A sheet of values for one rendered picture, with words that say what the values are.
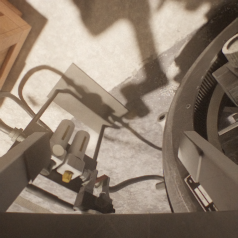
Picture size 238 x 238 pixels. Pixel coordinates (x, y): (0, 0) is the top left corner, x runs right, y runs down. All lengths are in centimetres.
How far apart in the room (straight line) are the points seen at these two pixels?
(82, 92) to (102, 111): 16
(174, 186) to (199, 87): 24
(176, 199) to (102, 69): 74
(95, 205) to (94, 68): 64
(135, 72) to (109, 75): 14
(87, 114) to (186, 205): 89
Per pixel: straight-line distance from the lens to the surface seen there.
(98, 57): 90
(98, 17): 85
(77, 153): 76
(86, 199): 60
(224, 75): 31
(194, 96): 43
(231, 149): 28
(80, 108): 107
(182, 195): 30
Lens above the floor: 83
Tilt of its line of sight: 50 degrees down
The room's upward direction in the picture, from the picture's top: 170 degrees counter-clockwise
